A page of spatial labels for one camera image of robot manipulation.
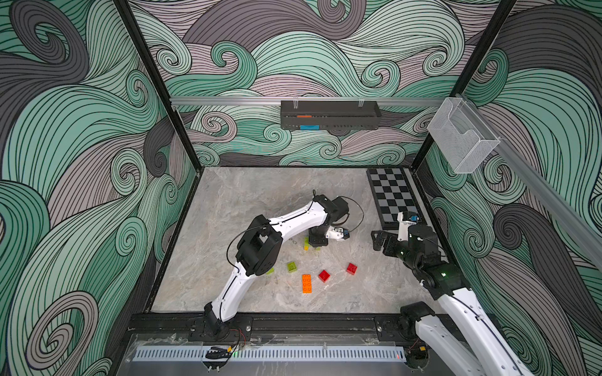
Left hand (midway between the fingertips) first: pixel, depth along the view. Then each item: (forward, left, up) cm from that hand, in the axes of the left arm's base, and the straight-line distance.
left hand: (315, 235), depth 90 cm
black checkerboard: (+21, -37, -1) cm, 42 cm away
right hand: (-6, -24, +11) cm, 27 cm away
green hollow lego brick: (-11, +9, -6) cm, 15 cm away
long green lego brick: (-5, +3, +3) cm, 7 cm away
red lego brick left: (-14, -3, -4) cm, 15 cm away
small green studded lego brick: (-22, +14, +23) cm, 35 cm away
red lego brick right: (-11, -13, -5) cm, 18 cm away
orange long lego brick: (-17, +3, -6) cm, 18 cm away
